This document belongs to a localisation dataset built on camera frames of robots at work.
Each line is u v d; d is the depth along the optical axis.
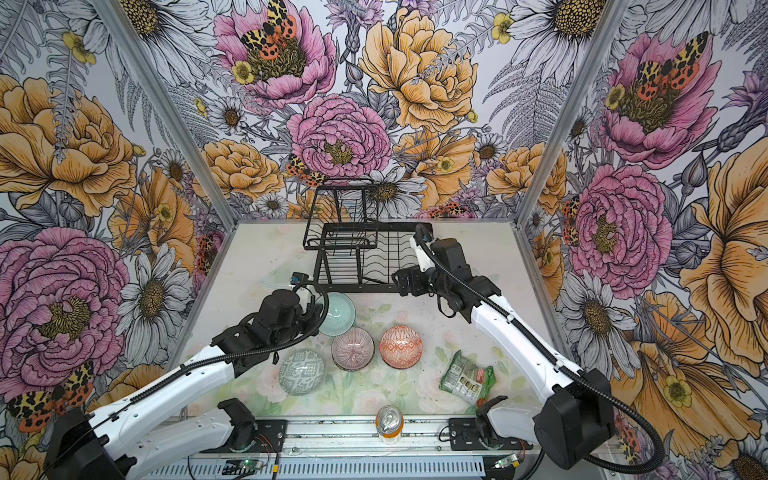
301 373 0.83
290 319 0.62
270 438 0.74
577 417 0.39
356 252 0.88
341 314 0.80
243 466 0.71
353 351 0.85
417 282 0.70
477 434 0.73
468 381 0.80
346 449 0.73
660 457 0.37
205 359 0.51
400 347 0.87
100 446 0.40
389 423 0.68
